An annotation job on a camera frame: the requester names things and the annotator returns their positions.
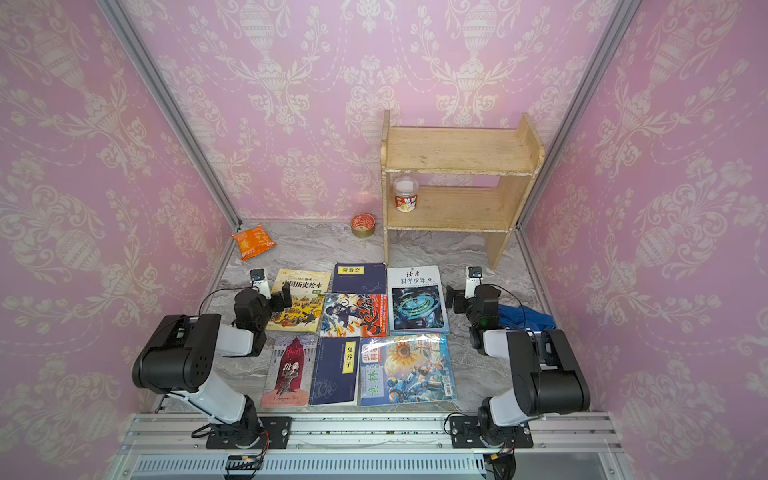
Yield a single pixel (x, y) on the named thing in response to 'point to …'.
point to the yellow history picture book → (309, 290)
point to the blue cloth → (524, 317)
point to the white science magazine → (417, 303)
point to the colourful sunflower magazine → (405, 369)
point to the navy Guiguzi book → (334, 370)
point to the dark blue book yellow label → (359, 278)
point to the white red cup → (406, 189)
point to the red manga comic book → (355, 315)
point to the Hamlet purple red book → (289, 368)
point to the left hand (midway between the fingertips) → (275, 284)
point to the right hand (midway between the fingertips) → (465, 284)
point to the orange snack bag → (253, 242)
